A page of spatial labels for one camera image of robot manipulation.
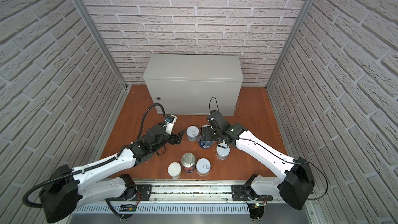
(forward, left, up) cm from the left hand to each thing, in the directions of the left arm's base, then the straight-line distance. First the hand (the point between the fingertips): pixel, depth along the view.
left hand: (178, 125), depth 81 cm
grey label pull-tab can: (0, -7, -9) cm, 12 cm away
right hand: (-5, -16, 0) cm, 16 cm away
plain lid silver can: (-13, -24, -10) cm, 29 cm away
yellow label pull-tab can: (-19, -13, -10) cm, 25 cm away
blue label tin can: (-10, -13, -3) cm, 16 cm away
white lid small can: (-20, +2, -8) cm, 22 cm away
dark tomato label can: (-17, -5, -6) cm, 19 cm away
